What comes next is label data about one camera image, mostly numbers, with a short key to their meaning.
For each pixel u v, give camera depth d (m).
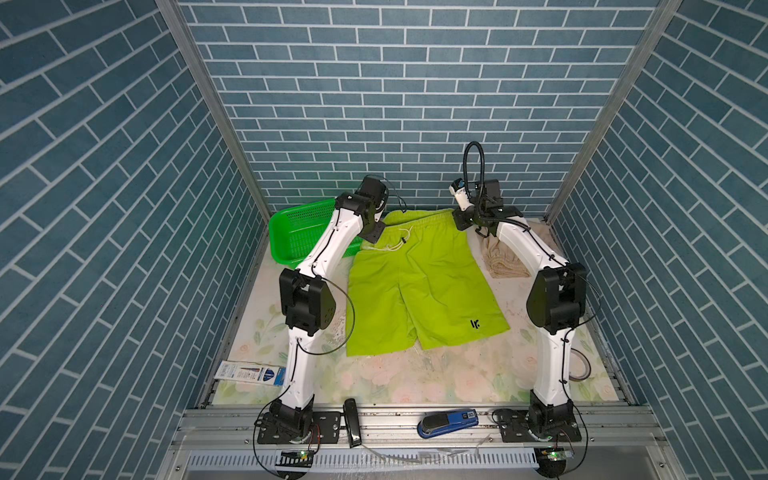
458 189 0.86
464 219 0.87
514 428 0.74
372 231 0.83
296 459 0.72
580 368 0.84
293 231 1.14
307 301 0.55
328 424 0.74
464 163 0.82
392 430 0.75
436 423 0.70
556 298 0.56
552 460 0.72
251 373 0.81
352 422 0.72
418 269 1.01
